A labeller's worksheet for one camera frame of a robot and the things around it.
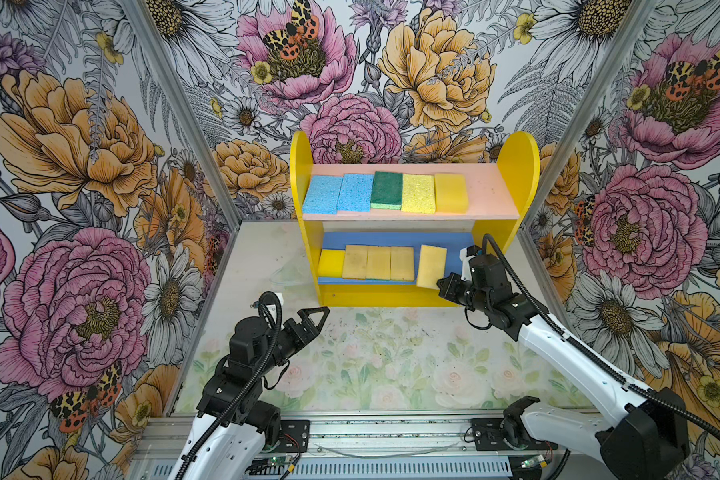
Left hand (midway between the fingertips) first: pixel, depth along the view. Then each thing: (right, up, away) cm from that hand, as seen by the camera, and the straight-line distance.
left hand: (322, 327), depth 72 cm
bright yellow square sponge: (0, +14, +16) cm, 22 cm away
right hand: (+29, +8, +8) cm, 31 cm away
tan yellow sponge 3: (+28, +14, +11) cm, 33 cm away
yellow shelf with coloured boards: (+16, +23, +24) cm, 37 cm away
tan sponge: (+7, +15, +17) cm, 24 cm away
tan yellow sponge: (+14, +14, +17) cm, 26 cm away
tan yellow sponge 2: (+21, +14, +17) cm, 30 cm away
